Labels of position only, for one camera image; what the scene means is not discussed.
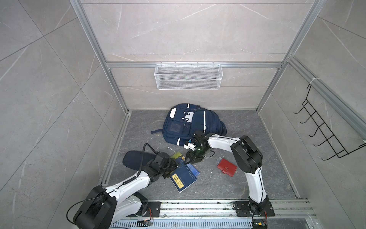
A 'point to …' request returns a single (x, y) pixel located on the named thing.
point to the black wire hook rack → (340, 151)
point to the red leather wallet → (227, 167)
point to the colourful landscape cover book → (177, 154)
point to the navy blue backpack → (183, 120)
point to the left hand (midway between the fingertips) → (180, 164)
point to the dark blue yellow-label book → (183, 176)
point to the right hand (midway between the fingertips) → (189, 163)
